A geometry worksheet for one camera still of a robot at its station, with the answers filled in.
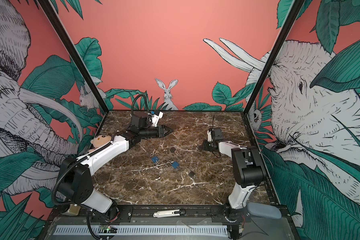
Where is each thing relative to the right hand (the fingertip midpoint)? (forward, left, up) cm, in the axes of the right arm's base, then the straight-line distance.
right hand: (202, 143), depth 98 cm
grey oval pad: (-39, -29, -3) cm, 48 cm away
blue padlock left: (-11, +31, -2) cm, 33 cm away
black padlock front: (-20, +8, -4) cm, 22 cm away
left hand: (-5, +18, +22) cm, 29 cm away
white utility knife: (-40, +20, -3) cm, 45 cm away
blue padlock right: (-14, +18, -4) cm, 23 cm away
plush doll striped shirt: (-1, +65, +6) cm, 66 cm away
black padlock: (-3, +20, -3) cm, 21 cm away
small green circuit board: (-47, +49, -2) cm, 68 cm away
